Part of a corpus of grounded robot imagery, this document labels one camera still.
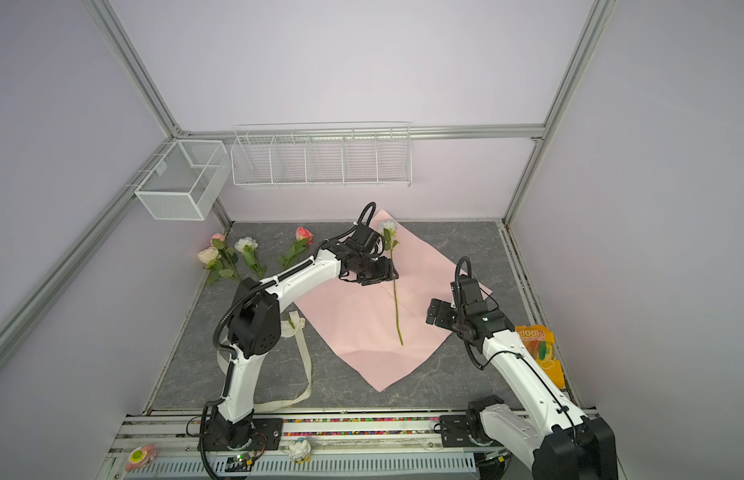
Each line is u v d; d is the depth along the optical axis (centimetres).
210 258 108
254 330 53
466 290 62
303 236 112
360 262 74
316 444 73
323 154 99
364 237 75
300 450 67
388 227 112
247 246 108
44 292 56
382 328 94
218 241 111
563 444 40
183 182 96
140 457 67
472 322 57
